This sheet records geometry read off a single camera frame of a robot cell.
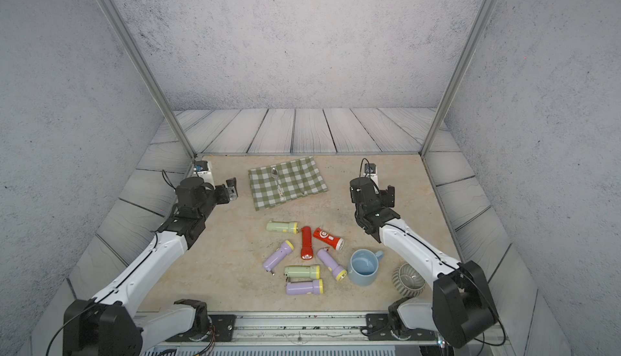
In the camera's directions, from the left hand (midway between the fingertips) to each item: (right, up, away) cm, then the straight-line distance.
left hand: (226, 179), depth 82 cm
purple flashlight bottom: (+27, -35, -3) cm, 44 cm away
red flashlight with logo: (+37, -22, +5) cm, 44 cm away
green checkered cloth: (+21, -1, +29) cm, 36 cm away
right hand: (+51, -2, +1) cm, 51 cm away
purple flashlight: (+19, -25, +5) cm, 32 cm away
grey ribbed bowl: (+61, -34, 0) cm, 70 cm away
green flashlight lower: (+29, -31, -1) cm, 42 cm away
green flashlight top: (+18, -18, +11) cm, 28 cm away
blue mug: (+46, -30, +3) cm, 55 cm away
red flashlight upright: (+27, -25, +5) cm, 37 cm away
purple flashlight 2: (+37, -31, -1) cm, 49 cm away
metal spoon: (+11, +2, +29) cm, 31 cm away
